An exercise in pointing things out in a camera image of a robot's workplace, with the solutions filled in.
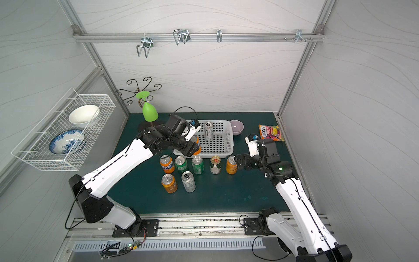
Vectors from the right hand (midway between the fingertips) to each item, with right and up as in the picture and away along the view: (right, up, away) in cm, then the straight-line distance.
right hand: (245, 155), depth 75 cm
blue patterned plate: (-74, +7, -10) cm, 76 cm away
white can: (-27, -12, 0) cm, 29 cm away
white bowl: (-76, +18, -3) cm, 78 cm away
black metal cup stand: (-57, +16, +33) cm, 68 cm away
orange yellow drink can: (-6, -7, +9) cm, 13 cm away
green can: (-23, -7, +9) cm, 26 cm away
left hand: (-24, +5, -2) cm, 25 cm away
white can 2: (-18, +14, +20) cm, 30 cm away
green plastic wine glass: (-52, +22, +18) cm, 59 cm away
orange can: (-37, -13, +2) cm, 39 cm away
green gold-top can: (-14, -7, +9) cm, 18 cm away
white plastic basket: (-10, +2, +28) cm, 30 cm away
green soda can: (-32, -6, +9) cm, 34 cm away
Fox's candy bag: (+25, +10, +31) cm, 41 cm away
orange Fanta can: (-40, -5, +9) cm, 41 cm away
